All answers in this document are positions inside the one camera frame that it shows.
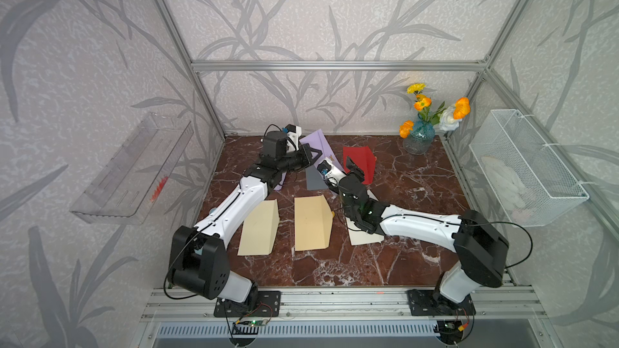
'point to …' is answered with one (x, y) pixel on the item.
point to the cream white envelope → (359, 237)
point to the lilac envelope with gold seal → (280, 185)
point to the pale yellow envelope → (259, 229)
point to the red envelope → (364, 159)
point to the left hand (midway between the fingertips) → (323, 153)
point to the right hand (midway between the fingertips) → (344, 160)
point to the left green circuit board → (255, 323)
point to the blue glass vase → (421, 138)
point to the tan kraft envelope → (313, 222)
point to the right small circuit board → (450, 331)
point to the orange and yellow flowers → (448, 118)
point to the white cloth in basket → (506, 181)
